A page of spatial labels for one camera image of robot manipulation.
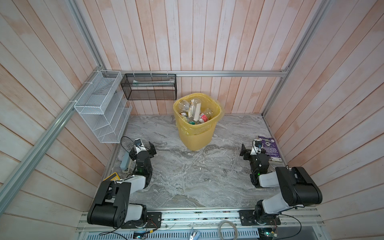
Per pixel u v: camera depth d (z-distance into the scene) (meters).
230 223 0.73
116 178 0.86
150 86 1.06
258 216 0.67
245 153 0.83
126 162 0.88
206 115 0.88
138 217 0.61
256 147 0.77
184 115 0.88
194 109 0.90
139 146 0.74
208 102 0.92
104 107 0.73
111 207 0.43
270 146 0.99
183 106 0.86
